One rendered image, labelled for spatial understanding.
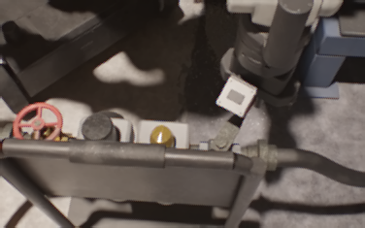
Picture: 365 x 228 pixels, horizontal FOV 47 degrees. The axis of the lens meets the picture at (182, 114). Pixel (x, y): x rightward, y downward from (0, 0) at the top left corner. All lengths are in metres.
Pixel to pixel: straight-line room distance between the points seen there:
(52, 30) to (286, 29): 0.81
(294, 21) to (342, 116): 0.85
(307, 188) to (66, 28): 0.75
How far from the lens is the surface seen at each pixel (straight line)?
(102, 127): 0.62
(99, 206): 1.11
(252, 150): 0.67
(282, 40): 0.46
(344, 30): 1.09
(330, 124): 1.25
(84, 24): 1.16
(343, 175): 0.76
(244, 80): 0.62
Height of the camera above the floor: 1.06
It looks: 62 degrees down
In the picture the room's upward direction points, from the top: straight up
